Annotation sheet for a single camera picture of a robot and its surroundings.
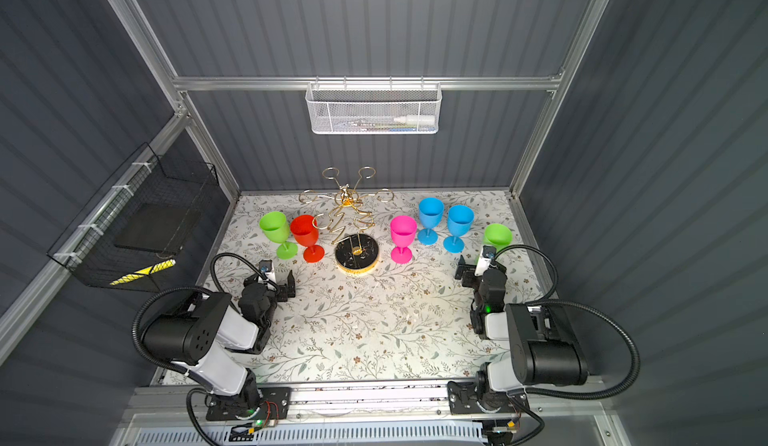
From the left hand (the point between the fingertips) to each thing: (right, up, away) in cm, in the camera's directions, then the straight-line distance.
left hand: (272, 272), depth 92 cm
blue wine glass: (+59, +16, +1) cm, 61 cm away
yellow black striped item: (-18, +5, -26) cm, 32 cm away
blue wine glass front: (+50, +19, +6) cm, 54 cm away
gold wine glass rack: (+25, +5, +8) cm, 27 cm away
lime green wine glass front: (+2, +14, -3) cm, 14 cm away
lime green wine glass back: (+69, +12, -2) cm, 70 cm away
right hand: (+65, +4, -2) cm, 65 cm away
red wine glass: (+11, +14, -3) cm, 18 cm away
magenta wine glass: (+41, +13, -1) cm, 42 cm away
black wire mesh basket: (-26, +11, -30) cm, 42 cm away
